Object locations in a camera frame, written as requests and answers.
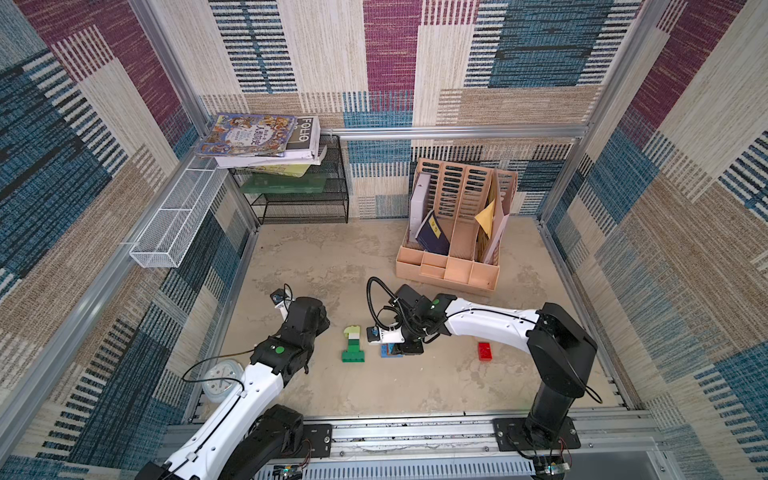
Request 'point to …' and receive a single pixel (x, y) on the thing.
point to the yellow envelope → (485, 218)
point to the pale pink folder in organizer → (496, 240)
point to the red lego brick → (484, 351)
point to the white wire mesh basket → (163, 242)
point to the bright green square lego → (354, 348)
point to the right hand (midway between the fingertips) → (392, 339)
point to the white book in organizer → (417, 204)
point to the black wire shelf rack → (330, 206)
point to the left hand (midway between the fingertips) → (314, 312)
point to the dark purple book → (432, 237)
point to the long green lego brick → (352, 357)
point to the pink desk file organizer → (457, 220)
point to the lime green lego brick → (351, 330)
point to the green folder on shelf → (262, 183)
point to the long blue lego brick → (387, 350)
